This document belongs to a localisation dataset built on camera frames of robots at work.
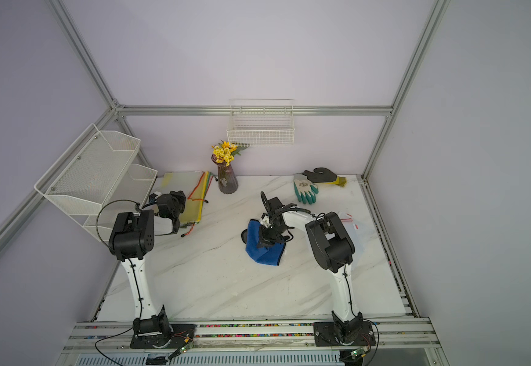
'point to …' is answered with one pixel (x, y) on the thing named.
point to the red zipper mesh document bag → (191, 207)
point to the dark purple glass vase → (227, 181)
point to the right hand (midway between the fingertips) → (261, 247)
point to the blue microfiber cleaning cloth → (269, 255)
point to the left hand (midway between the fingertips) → (184, 190)
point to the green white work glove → (305, 191)
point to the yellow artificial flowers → (223, 152)
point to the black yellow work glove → (322, 174)
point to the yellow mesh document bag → (194, 185)
